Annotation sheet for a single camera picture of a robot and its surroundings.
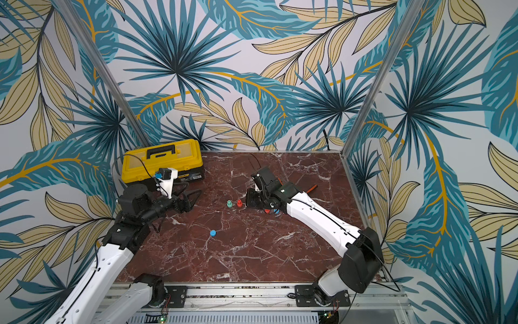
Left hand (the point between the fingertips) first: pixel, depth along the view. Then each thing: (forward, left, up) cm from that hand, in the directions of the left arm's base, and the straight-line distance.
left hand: (194, 190), depth 71 cm
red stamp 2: (+6, -27, -26) cm, 38 cm away
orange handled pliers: (+22, -51, -30) cm, 64 cm away
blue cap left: (-4, -3, -27) cm, 28 cm away
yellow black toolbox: (+16, +28, -7) cm, 33 cm away
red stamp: (+10, -14, -26) cm, 31 cm away
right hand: (+2, -18, -8) cm, 20 cm away
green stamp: (+9, -9, -26) cm, 29 cm away
